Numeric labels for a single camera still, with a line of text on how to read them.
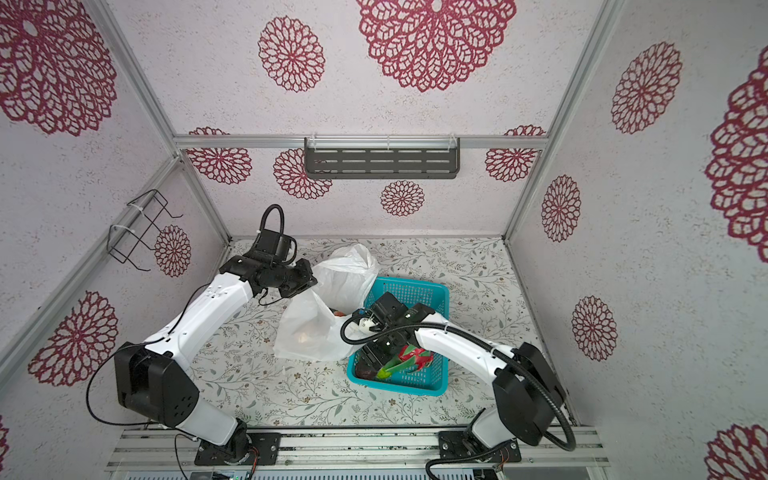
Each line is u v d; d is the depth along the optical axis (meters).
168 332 0.46
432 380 0.84
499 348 0.46
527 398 0.42
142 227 0.79
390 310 0.65
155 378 0.42
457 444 0.73
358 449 0.75
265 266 0.59
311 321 0.95
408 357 0.81
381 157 0.95
